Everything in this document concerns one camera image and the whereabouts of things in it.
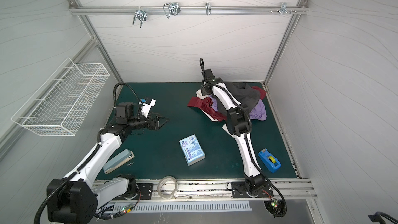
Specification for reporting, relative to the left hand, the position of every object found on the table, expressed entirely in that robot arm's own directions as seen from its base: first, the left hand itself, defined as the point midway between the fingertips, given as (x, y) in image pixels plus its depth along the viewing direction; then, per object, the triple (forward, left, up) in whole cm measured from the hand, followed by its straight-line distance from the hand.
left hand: (166, 115), depth 78 cm
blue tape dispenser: (-18, -55, -16) cm, 60 cm away
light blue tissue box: (-12, -14, -15) cm, 24 cm away
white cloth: (+31, -16, -18) cm, 39 cm away
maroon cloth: (+20, -20, -17) cm, 33 cm away
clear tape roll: (-28, +1, -16) cm, 32 cm away
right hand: (+30, -24, -9) cm, 40 cm away
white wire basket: (-3, +45, +12) cm, 46 cm away
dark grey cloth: (+21, -44, -5) cm, 49 cm away
